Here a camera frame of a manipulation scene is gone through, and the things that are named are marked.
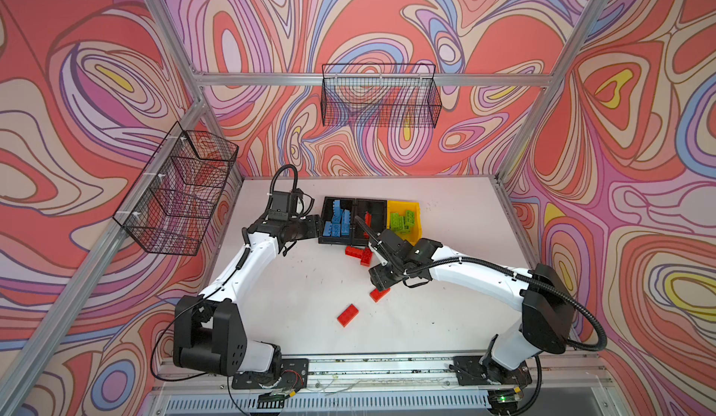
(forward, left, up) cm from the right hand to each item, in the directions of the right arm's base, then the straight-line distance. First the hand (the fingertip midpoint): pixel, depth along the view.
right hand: (386, 282), depth 82 cm
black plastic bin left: (+29, +20, -4) cm, 35 cm away
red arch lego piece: (+26, +4, -2) cm, 26 cm away
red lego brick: (-1, +3, -7) cm, 8 cm away
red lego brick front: (-7, +12, -7) cm, 16 cm away
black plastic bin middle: (+33, 0, -7) cm, 34 cm away
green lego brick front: (+26, -11, -3) cm, 28 cm away
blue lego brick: (+24, +18, -5) cm, 30 cm away
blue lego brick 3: (+29, +16, -1) cm, 33 cm away
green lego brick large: (+25, -6, -4) cm, 26 cm away
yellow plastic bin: (+29, -8, 0) cm, 30 cm away
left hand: (+16, +20, +8) cm, 26 cm away
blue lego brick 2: (+26, +12, -4) cm, 29 cm away
